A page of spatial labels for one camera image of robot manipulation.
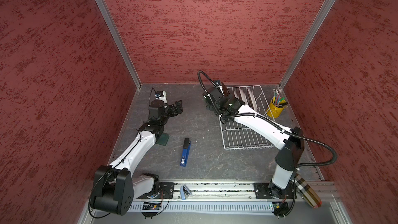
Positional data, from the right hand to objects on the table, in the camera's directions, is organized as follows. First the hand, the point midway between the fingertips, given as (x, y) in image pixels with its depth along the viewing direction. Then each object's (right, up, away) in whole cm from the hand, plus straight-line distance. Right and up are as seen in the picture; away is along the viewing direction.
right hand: (217, 101), depth 81 cm
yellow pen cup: (+37, -6, +16) cm, 41 cm away
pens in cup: (+40, 0, +16) cm, 43 cm away
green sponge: (-32, -23, +10) cm, 41 cm away
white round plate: (+13, +4, +13) cm, 18 cm away
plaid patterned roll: (+42, -43, -10) cm, 60 cm away
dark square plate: (+6, +7, +13) cm, 16 cm away
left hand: (-23, -2, +3) cm, 24 cm away
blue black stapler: (-17, -24, +5) cm, 30 cm away
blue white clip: (-17, -44, -9) cm, 47 cm away
